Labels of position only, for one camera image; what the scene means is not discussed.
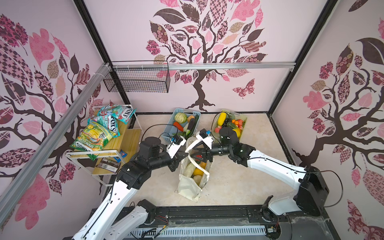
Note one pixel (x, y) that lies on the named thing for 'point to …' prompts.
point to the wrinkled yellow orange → (197, 171)
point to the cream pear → (197, 178)
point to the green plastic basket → (226, 118)
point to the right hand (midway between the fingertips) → (193, 150)
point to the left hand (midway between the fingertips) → (185, 155)
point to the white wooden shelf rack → (107, 143)
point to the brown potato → (189, 118)
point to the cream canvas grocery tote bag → (186, 186)
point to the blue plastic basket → (170, 129)
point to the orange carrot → (179, 126)
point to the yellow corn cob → (221, 118)
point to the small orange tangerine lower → (236, 122)
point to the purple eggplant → (191, 123)
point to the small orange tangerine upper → (233, 121)
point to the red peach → (240, 122)
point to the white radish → (189, 170)
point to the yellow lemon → (238, 132)
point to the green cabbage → (180, 117)
